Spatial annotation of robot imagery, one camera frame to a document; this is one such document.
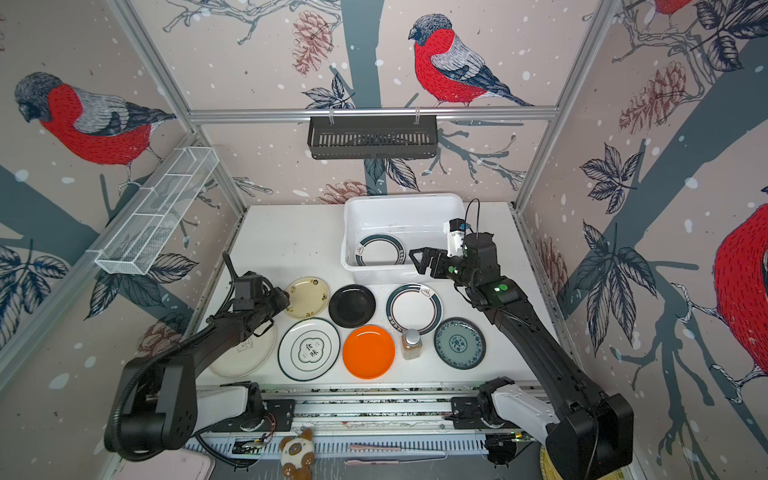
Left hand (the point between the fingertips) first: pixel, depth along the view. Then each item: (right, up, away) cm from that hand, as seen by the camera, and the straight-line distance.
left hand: (283, 295), depth 90 cm
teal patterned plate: (+54, -13, -5) cm, 56 cm away
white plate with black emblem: (+10, -14, -7) cm, 19 cm away
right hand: (+41, +13, -14) cm, 46 cm away
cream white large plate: (-5, -15, -10) cm, 19 cm away
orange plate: (+27, -15, -6) cm, 32 cm away
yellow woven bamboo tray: (+69, -34, -26) cm, 81 cm away
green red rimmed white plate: (+29, +13, +17) cm, 36 cm away
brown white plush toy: (+13, -31, -25) cm, 41 cm away
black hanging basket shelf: (+27, +54, +16) cm, 62 cm away
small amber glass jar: (+39, -9, -15) cm, 43 cm away
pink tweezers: (+26, -31, -26) cm, 48 cm away
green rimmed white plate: (+41, -4, +2) cm, 41 cm away
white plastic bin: (+43, +25, +28) cm, 57 cm away
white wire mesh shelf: (-29, +18, -18) cm, 39 cm away
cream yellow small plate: (+6, -2, +5) cm, 8 cm away
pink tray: (-16, -33, -25) cm, 44 cm away
